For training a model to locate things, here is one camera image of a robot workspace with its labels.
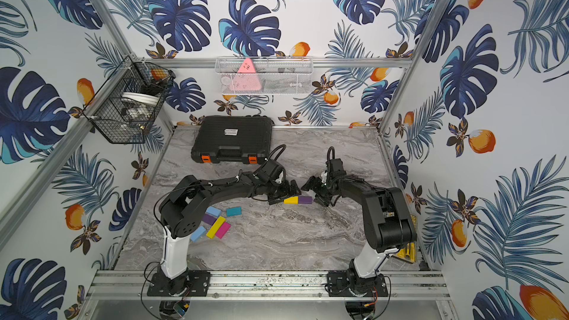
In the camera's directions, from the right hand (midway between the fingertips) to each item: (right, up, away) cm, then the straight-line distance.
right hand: (309, 192), depth 94 cm
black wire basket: (-76, +35, -5) cm, 84 cm away
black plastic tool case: (-34, +24, +14) cm, 44 cm away
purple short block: (-2, -3, 0) cm, 4 cm away
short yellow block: (-7, -2, -6) cm, 10 cm away
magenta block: (-35, -14, -8) cm, 38 cm away
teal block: (-31, -7, -2) cm, 32 cm away
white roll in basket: (-61, +37, -13) cm, 73 cm away
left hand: (-6, 0, -4) cm, 7 cm away
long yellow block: (-36, -11, -10) cm, 39 cm away
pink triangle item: (-26, +47, -4) cm, 54 cm away
